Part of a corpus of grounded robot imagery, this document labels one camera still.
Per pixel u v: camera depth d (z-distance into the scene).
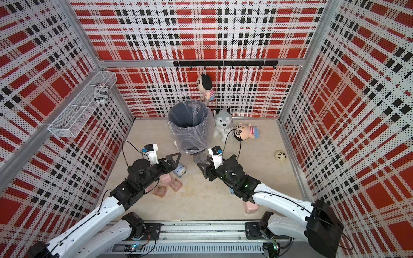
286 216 0.48
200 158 0.77
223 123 0.97
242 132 1.01
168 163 0.66
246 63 0.88
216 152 0.63
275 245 0.67
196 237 0.73
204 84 0.91
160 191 0.86
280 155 0.96
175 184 0.89
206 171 0.65
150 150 0.66
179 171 0.86
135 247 0.69
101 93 0.78
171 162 0.66
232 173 0.55
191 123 0.99
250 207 0.75
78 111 0.73
